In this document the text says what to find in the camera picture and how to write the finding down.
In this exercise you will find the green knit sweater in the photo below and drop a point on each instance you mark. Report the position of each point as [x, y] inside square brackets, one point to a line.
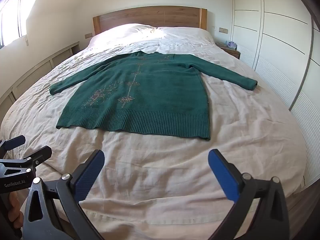
[150, 97]

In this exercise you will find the wooden nightstand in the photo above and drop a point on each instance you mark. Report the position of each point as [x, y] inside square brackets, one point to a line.
[232, 52]

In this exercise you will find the wooden headboard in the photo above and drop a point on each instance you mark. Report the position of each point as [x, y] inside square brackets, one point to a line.
[150, 17]

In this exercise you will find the wall switch plate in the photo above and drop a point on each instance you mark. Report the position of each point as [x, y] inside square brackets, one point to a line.
[223, 30]
[88, 35]

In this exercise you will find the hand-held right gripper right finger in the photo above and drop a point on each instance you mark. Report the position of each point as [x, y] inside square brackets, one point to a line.
[222, 177]

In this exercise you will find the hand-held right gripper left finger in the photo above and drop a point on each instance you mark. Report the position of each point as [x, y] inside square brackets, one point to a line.
[90, 174]

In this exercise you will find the white louvered wardrobe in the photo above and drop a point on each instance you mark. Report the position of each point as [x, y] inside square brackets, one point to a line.
[280, 45]

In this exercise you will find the bed with beige sheet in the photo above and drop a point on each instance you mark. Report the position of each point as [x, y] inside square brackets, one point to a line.
[155, 170]

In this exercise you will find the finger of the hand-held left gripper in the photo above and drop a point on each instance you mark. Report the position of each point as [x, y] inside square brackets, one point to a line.
[13, 142]
[37, 155]

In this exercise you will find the window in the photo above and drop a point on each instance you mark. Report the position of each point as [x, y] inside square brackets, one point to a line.
[12, 22]

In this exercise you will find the low white wall cabinet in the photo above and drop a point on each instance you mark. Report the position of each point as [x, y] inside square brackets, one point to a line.
[37, 72]

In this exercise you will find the person's left hand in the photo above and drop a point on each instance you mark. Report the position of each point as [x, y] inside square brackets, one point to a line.
[15, 216]

